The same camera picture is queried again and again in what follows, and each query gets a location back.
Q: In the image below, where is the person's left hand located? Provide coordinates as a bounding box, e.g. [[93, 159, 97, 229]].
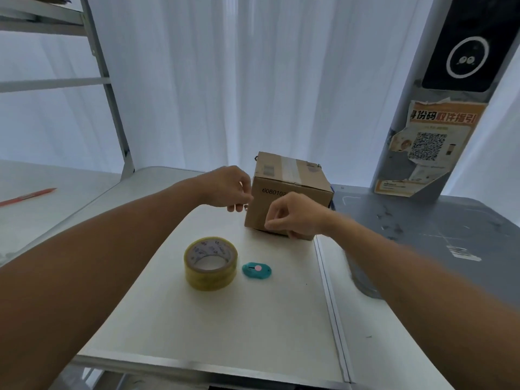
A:
[[197, 165, 255, 213]]

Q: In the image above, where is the person's right hand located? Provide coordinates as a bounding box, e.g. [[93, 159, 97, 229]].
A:
[[264, 192, 338, 241]]

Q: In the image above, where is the brown cardboard box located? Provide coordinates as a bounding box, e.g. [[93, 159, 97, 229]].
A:
[[243, 151, 335, 242]]

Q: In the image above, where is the clear packing tape strip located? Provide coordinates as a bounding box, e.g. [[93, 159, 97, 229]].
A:
[[280, 157, 303, 185]]

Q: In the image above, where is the teal mini box cutter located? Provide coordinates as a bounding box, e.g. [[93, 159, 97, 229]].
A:
[[242, 262, 272, 280]]

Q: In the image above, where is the yellowish tape roll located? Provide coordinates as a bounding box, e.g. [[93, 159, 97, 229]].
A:
[[183, 237, 239, 292]]

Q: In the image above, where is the person's left forearm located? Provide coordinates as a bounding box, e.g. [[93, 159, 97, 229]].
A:
[[0, 178, 208, 390]]

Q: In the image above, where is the person's right forearm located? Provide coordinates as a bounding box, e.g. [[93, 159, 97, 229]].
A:
[[323, 213, 520, 390]]

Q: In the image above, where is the white curtain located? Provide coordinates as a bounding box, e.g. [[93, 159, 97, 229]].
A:
[[0, 0, 520, 228]]

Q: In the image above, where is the grey metal scanner stand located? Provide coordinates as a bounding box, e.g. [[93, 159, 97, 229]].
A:
[[331, 0, 520, 311]]

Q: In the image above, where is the grey metal shelving rack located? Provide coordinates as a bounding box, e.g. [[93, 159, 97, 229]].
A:
[[0, 0, 135, 181]]

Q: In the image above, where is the torn orange paper poster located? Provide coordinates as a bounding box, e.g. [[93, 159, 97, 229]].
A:
[[373, 100, 488, 198]]

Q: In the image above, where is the red pen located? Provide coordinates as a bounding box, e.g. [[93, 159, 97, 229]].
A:
[[0, 187, 57, 207]]

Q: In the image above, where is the folding table metal frame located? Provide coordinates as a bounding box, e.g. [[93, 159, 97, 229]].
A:
[[50, 353, 366, 390]]

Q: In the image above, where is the black screen with white ring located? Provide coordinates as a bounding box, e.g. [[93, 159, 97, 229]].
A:
[[421, 0, 520, 93]]

